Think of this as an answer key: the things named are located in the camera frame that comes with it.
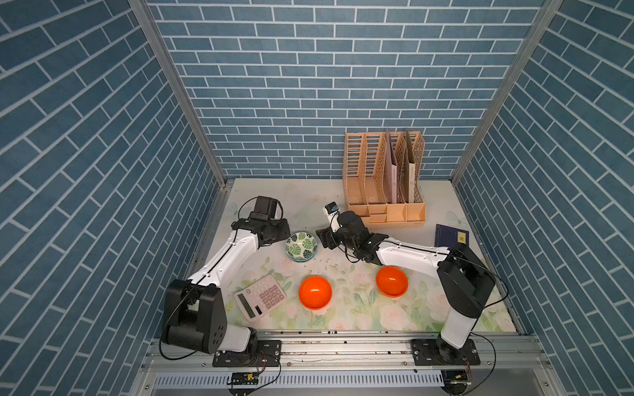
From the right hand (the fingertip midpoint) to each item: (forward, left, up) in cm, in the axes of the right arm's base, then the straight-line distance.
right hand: (325, 228), depth 88 cm
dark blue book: (+9, -50, -13) cm, 52 cm away
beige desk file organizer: (+28, -22, 0) cm, 35 cm away
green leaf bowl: (-2, +10, -11) cm, 15 cm away
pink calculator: (-23, +20, -11) cm, 32 cm away
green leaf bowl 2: (-2, +10, -11) cm, 15 cm away
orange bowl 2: (-14, -24, -11) cm, 30 cm away
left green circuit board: (-45, +20, -16) cm, 51 cm away
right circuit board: (-40, -41, -15) cm, 60 cm away
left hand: (-2, +12, 0) cm, 12 cm away
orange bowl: (-20, +2, -11) cm, 22 cm away
